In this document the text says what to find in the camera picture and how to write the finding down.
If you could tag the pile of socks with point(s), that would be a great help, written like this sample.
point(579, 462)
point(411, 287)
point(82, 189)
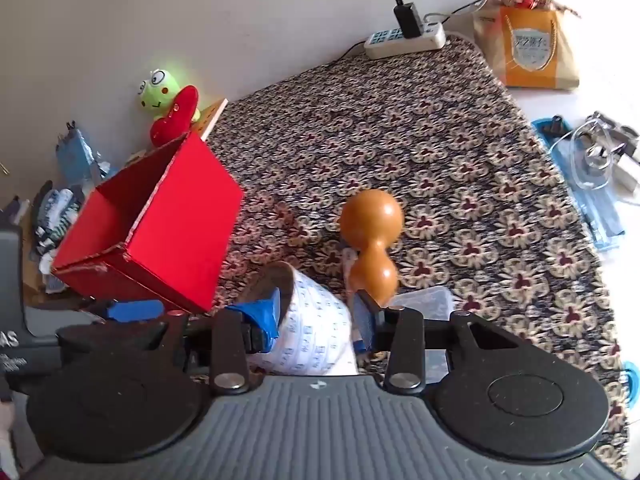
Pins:
point(55, 215)

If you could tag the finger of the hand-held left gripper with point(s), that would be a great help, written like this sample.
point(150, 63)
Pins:
point(135, 311)

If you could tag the blue face mask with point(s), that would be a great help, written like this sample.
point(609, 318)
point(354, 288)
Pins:
point(595, 210)

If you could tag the clear plastic box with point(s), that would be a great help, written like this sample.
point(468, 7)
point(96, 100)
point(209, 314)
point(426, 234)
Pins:
point(425, 302)

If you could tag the orange paper bag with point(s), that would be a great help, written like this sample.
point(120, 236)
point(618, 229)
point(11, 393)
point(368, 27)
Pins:
point(535, 55)

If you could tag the small black clip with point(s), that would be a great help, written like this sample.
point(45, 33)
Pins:
point(70, 126)

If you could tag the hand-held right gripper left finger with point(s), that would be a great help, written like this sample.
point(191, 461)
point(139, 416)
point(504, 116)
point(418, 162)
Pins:
point(262, 317)

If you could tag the clear plastic tubing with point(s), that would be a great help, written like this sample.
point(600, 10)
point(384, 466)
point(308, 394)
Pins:
point(587, 170)

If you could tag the white power strip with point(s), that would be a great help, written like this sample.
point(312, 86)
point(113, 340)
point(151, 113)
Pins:
point(385, 42)

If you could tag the black binder clip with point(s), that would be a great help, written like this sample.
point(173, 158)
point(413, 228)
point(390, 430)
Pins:
point(556, 126)

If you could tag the floral patterned blanket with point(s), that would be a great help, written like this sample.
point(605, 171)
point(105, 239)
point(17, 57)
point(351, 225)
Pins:
point(400, 135)

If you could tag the yellow book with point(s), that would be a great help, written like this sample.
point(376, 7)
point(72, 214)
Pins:
point(212, 116)

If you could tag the orange wooden gourd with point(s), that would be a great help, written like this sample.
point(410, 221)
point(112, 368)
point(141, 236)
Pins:
point(372, 215)

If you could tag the black charger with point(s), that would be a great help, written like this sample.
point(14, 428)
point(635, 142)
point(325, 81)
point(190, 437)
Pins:
point(409, 20)

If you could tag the green frog plush with heart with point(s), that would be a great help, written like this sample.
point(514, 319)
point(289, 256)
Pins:
point(165, 95)

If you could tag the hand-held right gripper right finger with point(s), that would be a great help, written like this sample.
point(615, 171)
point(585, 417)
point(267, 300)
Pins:
point(362, 327)

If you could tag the brown paper book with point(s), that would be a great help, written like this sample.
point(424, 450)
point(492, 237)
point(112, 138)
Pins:
point(135, 157)

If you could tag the red cardboard box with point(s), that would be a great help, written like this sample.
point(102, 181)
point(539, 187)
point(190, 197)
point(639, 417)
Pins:
point(190, 240)

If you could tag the blue packet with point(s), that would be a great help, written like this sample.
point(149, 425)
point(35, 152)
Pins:
point(75, 157)

